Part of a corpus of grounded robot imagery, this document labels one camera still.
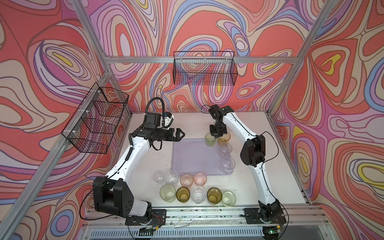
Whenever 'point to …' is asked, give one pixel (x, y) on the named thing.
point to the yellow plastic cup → (225, 138)
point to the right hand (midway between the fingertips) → (217, 138)
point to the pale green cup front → (228, 198)
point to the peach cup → (186, 180)
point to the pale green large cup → (168, 192)
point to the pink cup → (200, 178)
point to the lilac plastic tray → (190, 156)
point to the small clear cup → (158, 176)
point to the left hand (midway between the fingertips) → (179, 133)
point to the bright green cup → (210, 140)
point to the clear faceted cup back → (227, 164)
